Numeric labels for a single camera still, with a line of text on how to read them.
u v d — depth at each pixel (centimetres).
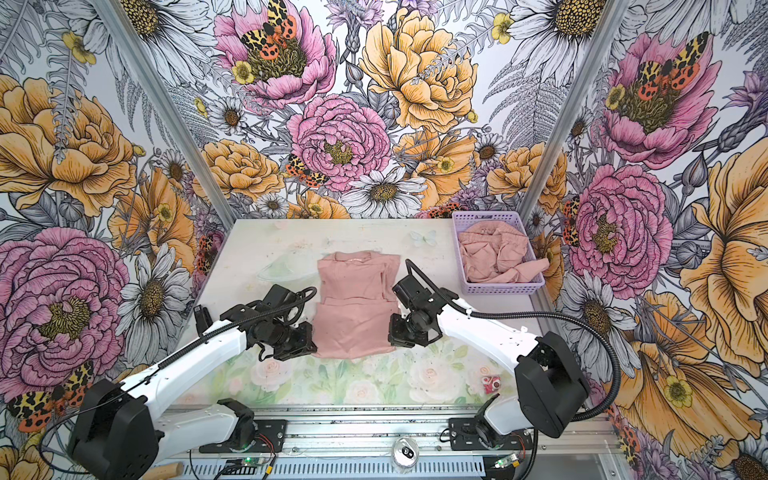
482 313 53
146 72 81
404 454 61
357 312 93
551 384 42
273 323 63
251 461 71
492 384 78
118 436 40
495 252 103
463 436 73
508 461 72
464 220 116
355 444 74
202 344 51
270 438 73
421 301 66
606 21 73
